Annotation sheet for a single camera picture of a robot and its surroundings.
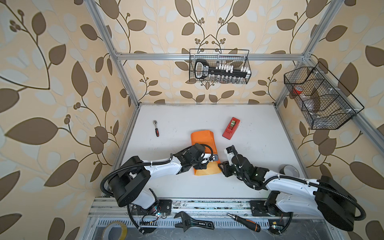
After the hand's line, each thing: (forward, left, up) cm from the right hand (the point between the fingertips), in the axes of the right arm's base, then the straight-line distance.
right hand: (220, 165), depth 83 cm
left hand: (+8, +8, +2) cm, 12 cm away
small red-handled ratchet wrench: (+36, +43, -4) cm, 56 cm away
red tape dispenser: (+26, -11, +1) cm, 28 cm away
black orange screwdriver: (-27, -9, -3) cm, 28 cm away
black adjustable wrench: (-25, +18, -5) cm, 32 cm away
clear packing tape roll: (-29, +55, -1) cm, 62 cm away
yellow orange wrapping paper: (+18, +6, +2) cm, 19 cm away
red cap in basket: (+36, -49, +24) cm, 65 cm away
